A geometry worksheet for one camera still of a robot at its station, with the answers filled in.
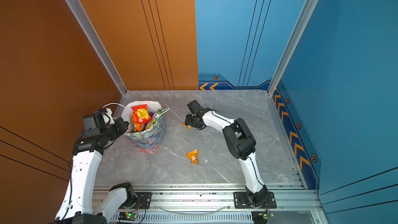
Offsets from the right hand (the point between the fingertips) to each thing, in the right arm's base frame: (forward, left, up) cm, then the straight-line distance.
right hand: (189, 123), depth 98 cm
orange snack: (-21, -4, -3) cm, 21 cm away
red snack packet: (-7, +23, +20) cm, 31 cm away
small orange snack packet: (-7, -1, +6) cm, 9 cm away
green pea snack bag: (-11, +17, +17) cm, 26 cm away
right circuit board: (-48, -36, -5) cm, 60 cm away
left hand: (-11, +28, +19) cm, 35 cm away
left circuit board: (-48, +25, -5) cm, 54 cm away
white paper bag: (-20, +17, +14) cm, 30 cm away
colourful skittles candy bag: (-14, +23, +18) cm, 32 cm away
